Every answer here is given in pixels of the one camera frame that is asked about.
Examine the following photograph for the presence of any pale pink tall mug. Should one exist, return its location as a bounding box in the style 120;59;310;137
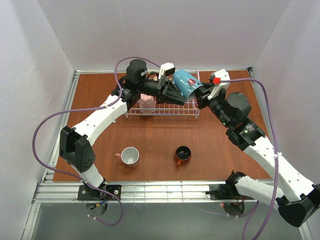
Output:
138;93;155;114

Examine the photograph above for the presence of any grey mug blue handle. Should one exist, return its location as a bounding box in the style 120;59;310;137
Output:
172;69;203;102

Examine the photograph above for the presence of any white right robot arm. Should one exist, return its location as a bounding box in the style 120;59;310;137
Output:
195;83;320;227

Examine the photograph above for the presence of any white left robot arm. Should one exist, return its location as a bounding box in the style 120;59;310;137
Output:
59;58;185;200

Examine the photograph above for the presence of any white wire dish rack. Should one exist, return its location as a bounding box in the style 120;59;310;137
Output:
124;69;203;120

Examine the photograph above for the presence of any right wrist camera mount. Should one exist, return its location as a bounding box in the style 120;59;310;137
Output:
207;68;231;100

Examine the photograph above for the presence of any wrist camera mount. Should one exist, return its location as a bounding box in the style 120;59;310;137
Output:
158;62;176;80
207;68;231;100

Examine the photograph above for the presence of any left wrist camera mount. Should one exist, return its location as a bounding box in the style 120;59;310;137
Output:
158;62;176;80

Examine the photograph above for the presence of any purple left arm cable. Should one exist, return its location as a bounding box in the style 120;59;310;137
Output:
32;56;162;227

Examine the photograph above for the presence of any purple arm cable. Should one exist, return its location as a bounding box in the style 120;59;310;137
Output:
32;56;162;227
199;78;280;240

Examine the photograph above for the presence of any black mug orange handle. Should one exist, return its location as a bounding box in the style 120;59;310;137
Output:
174;146;192;168

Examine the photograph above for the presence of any white mug pink handle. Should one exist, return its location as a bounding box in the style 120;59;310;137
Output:
115;146;140;168

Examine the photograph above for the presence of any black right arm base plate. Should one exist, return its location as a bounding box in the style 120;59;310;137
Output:
205;183;244;200

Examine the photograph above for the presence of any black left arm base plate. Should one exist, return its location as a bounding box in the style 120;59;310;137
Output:
77;184;122;202

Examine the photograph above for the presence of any aluminium left frame rail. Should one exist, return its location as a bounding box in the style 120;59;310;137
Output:
40;70;82;183

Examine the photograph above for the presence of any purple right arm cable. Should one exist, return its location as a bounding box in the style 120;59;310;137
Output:
199;78;280;240

